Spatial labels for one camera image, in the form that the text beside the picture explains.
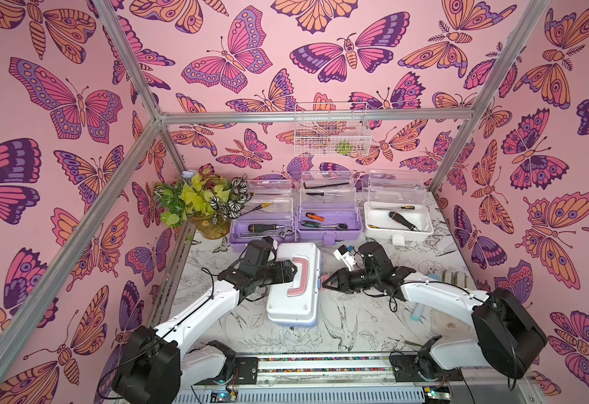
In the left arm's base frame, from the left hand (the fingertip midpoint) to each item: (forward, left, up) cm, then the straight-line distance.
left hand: (290, 268), depth 84 cm
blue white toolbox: (-12, -2, +1) cm, 12 cm away
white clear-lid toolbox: (+44, -52, -9) cm, 69 cm away
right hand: (-6, -12, +1) cm, 13 cm away
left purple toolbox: (+33, +11, -10) cm, 36 cm away
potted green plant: (+20, +30, +13) cm, 38 cm away
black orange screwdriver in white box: (+27, -47, -8) cm, 55 cm away
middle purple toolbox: (+33, -15, -7) cm, 37 cm away
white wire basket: (+46, -15, +24) cm, 54 cm away
